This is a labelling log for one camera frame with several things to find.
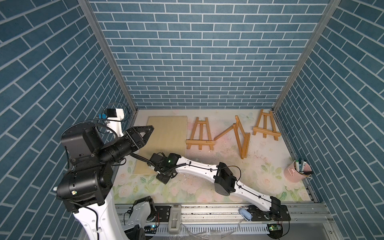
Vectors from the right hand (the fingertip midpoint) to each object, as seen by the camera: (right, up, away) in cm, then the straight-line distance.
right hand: (163, 177), depth 86 cm
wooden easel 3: (+68, +26, +19) cm, 75 cm away
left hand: (+7, +30, -37) cm, 48 cm away
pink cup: (+72, +5, -8) cm, 73 cm away
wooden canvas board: (0, +22, +16) cm, 27 cm away
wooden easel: (+22, +19, +11) cm, 31 cm away
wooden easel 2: (+53, +23, +13) cm, 59 cm away
